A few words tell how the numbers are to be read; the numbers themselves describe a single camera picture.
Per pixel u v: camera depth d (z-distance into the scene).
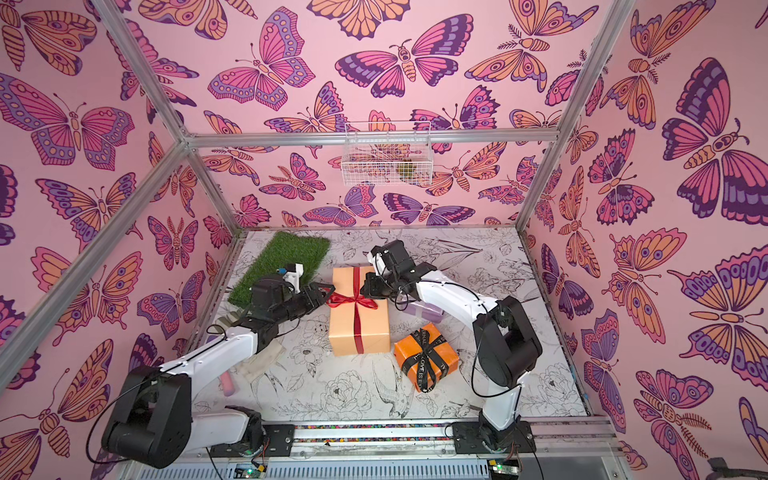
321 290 0.83
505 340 0.47
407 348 0.81
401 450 0.73
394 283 0.68
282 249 1.10
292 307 0.74
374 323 0.82
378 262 0.81
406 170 0.95
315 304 0.76
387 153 0.95
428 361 0.79
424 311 0.91
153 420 0.42
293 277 0.80
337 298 0.84
